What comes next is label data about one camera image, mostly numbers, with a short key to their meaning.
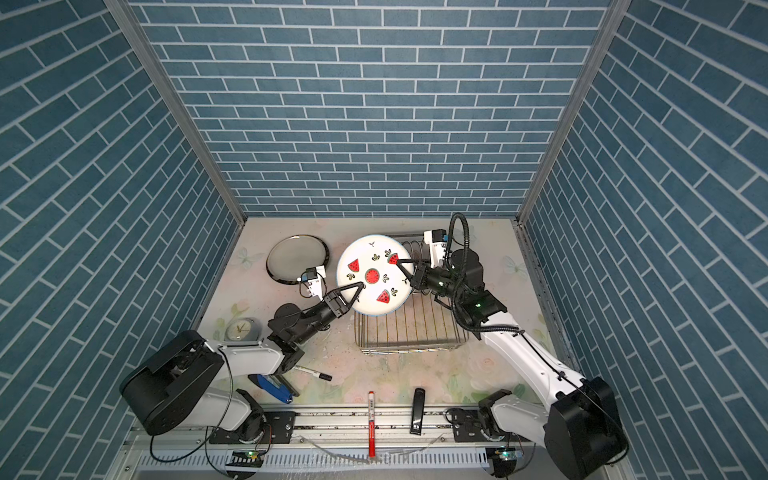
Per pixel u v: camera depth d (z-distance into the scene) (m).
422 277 0.66
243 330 0.86
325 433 0.74
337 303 0.70
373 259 0.75
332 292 0.71
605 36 0.75
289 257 1.06
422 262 0.68
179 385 0.43
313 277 0.72
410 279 0.70
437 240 0.68
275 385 0.80
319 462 0.69
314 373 0.82
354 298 0.73
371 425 0.74
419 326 0.91
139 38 0.74
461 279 0.56
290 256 1.06
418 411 0.75
